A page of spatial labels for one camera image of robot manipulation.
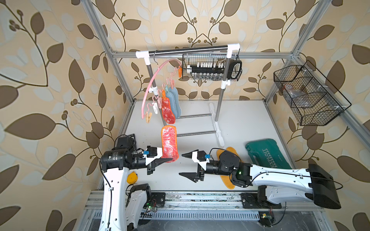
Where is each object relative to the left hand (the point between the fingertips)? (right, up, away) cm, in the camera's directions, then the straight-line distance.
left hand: (168, 157), depth 61 cm
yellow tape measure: (-24, -18, +20) cm, 35 cm away
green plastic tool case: (+56, -5, +25) cm, 62 cm away
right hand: (+5, -2, 0) cm, 6 cm away
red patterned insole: (-4, +19, +25) cm, 32 cm away
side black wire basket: (+73, +26, +12) cm, 78 cm away
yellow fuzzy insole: (+36, -4, +31) cm, 48 cm away
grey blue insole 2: (0, +32, +22) cm, 38 cm away
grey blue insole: (-2, +29, +20) cm, 35 cm away
